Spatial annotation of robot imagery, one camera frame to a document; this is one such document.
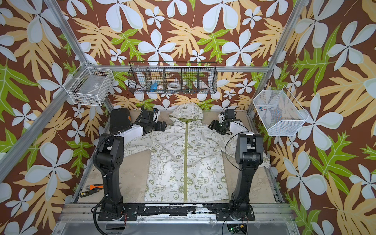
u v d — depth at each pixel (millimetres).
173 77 978
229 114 835
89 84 865
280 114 816
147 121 817
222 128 889
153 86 932
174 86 985
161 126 932
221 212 735
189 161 927
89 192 791
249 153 556
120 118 1090
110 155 547
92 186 821
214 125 921
